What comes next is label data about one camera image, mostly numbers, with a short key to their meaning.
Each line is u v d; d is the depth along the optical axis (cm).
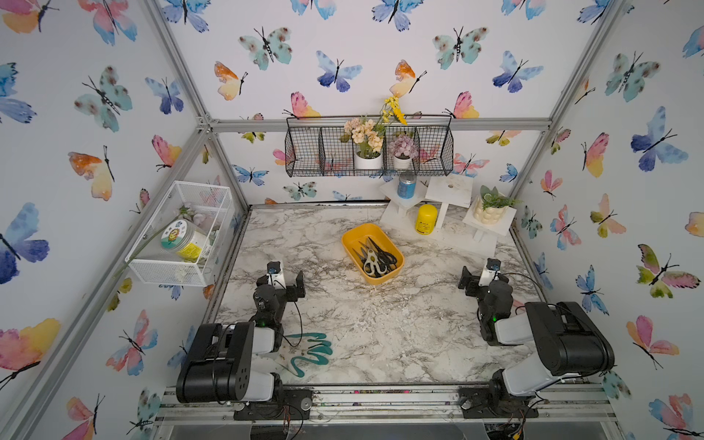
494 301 71
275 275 77
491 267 79
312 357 81
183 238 63
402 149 89
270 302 70
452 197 94
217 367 44
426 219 103
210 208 81
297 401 75
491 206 87
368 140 81
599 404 75
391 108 82
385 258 101
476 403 73
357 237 111
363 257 104
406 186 99
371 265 99
